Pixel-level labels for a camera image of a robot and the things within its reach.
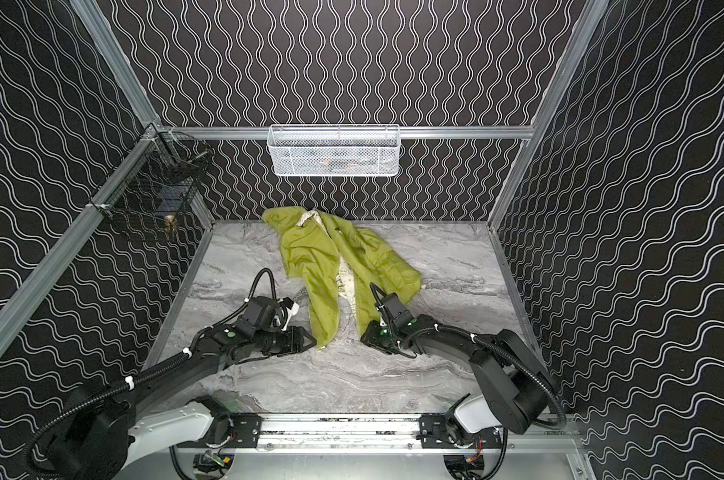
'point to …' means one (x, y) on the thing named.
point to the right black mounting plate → (437, 432)
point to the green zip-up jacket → (328, 254)
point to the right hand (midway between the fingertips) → (366, 341)
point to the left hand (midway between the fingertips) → (318, 347)
